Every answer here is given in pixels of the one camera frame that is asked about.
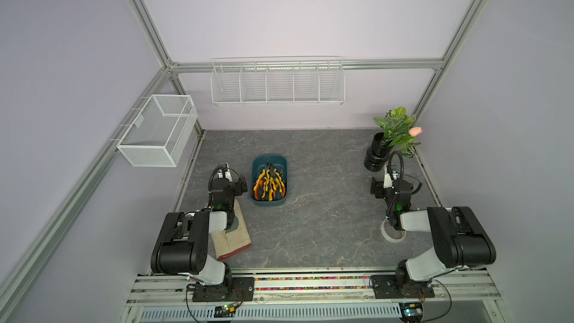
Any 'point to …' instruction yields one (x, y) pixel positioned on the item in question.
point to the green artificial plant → (396, 124)
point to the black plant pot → (377, 155)
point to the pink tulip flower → (415, 131)
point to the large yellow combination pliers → (273, 174)
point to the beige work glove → (228, 244)
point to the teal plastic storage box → (258, 164)
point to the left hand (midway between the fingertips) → (232, 176)
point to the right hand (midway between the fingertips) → (384, 176)
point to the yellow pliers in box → (264, 183)
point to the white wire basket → (156, 136)
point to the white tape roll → (389, 238)
